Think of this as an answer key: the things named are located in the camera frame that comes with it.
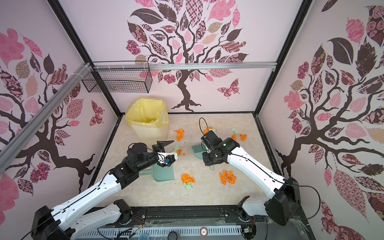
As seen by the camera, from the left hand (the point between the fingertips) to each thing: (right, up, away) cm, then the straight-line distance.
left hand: (173, 147), depth 73 cm
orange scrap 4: (+6, -20, +12) cm, 24 cm away
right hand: (+18, -7, +5) cm, 20 cm away
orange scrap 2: (+19, +7, +36) cm, 41 cm away
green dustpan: (-10, -18, +15) cm, 26 cm away
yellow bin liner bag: (-22, +21, +25) cm, 39 cm away
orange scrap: (0, +5, +32) cm, 33 cm away
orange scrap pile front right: (+30, -19, +12) cm, 37 cm away
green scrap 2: (+7, -23, +9) cm, 26 cm away
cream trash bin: (-18, +4, +22) cm, 29 cm away
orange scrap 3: (+45, +3, +32) cm, 55 cm away
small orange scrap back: (+39, +3, +31) cm, 50 cm away
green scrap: (+40, +8, +37) cm, 55 cm away
